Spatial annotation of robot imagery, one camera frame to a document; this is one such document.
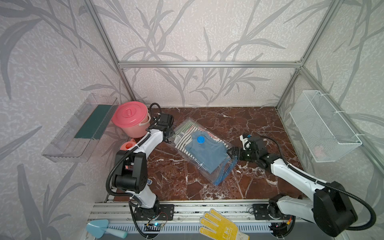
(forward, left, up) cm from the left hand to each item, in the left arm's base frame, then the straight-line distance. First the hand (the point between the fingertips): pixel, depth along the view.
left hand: (167, 133), depth 93 cm
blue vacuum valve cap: (-2, -22, -5) cm, 22 cm away
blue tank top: (-11, -28, -6) cm, 31 cm away
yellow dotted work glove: (-48, -30, -8) cm, 57 cm away
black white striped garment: (-3, -8, -7) cm, 11 cm away
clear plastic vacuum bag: (-22, -35, -9) cm, 42 cm away
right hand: (-12, -40, 0) cm, 42 cm away
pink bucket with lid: (+6, +20, +8) cm, 23 cm away
